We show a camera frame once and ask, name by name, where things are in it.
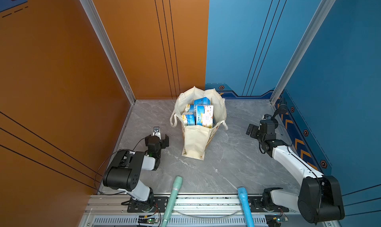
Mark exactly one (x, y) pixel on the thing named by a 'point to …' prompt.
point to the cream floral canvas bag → (196, 139)
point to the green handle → (177, 181)
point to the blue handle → (242, 192)
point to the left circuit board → (148, 219)
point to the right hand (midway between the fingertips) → (256, 128)
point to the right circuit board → (275, 220)
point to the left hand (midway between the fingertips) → (158, 133)
